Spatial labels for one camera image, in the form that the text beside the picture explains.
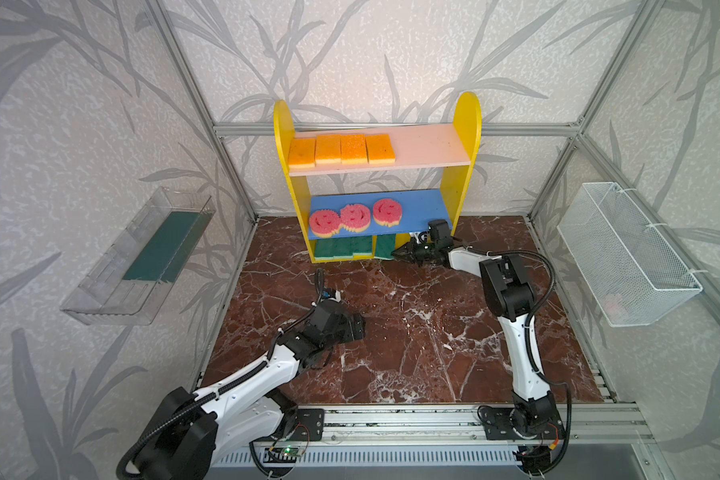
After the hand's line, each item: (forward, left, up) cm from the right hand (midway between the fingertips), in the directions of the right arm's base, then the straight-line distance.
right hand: (393, 245), depth 103 cm
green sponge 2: (+3, +18, -5) cm, 19 cm away
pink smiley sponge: (0, +22, +11) cm, 25 cm away
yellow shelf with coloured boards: (+24, +11, +4) cm, 27 cm away
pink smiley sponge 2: (+3, +13, +11) cm, 17 cm away
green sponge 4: (+1, +3, -1) cm, 3 cm away
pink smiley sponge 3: (+5, +2, +11) cm, 12 cm away
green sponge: (+2, +25, -5) cm, 25 cm away
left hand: (-27, +11, +1) cm, 29 cm away
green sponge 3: (+4, +13, -4) cm, 14 cm away
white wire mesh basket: (-33, -47, +28) cm, 64 cm away
